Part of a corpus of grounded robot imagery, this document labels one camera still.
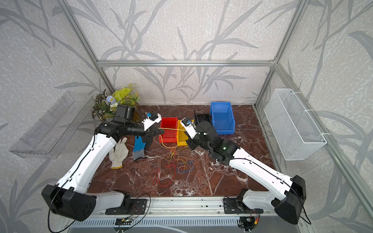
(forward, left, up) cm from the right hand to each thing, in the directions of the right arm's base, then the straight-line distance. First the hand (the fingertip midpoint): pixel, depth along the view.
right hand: (187, 130), depth 71 cm
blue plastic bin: (+31, -25, -29) cm, 49 cm away
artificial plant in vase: (+22, +52, -5) cm, 57 cm away
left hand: (0, +13, +1) cm, 13 cm away
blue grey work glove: (+2, +32, -24) cm, 40 cm away
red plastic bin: (+14, +14, -26) cm, 33 cm away
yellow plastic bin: (+11, +5, -24) cm, 27 cm away
